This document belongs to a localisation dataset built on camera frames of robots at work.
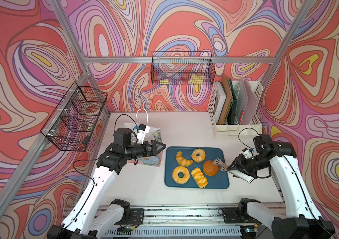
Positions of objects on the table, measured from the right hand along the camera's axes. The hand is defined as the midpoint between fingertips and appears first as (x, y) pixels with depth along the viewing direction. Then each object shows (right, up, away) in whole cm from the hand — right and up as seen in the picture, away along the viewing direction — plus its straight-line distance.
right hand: (231, 175), depth 67 cm
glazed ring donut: (-10, +4, +24) cm, 27 cm away
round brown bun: (-5, -2, +18) cm, 19 cm away
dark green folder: (+12, +29, +28) cm, 42 cm away
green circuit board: (-49, -27, +3) cm, 56 cm away
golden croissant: (-21, +2, +21) cm, 30 cm away
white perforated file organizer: (+33, +21, +39) cm, 56 cm away
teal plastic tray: (0, -8, +16) cm, 18 cm away
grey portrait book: (+4, +40, +27) cm, 49 cm away
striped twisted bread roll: (-12, -6, +15) cm, 20 cm away
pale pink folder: (+18, +37, +20) cm, 45 cm away
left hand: (-32, +12, +1) cm, 34 cm away
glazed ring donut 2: (-23, -3, +19) cm, 30 cm away
